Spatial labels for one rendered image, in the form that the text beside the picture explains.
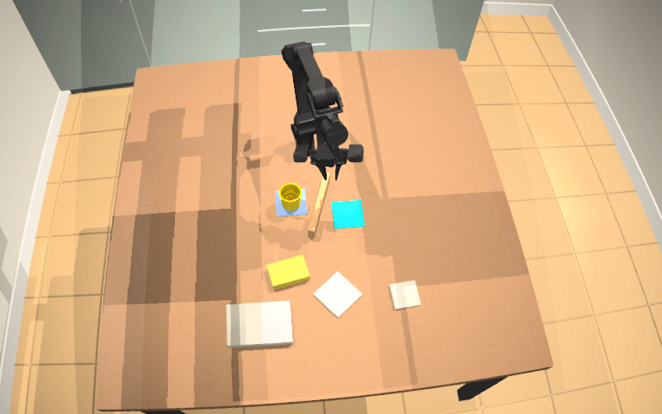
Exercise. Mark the yellow rectangular block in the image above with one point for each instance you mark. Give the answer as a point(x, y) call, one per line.
point(288, 272)

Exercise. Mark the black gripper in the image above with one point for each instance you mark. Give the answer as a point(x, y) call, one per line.
point(354, 153)

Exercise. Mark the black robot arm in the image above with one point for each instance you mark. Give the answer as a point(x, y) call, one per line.
point(314, 94)

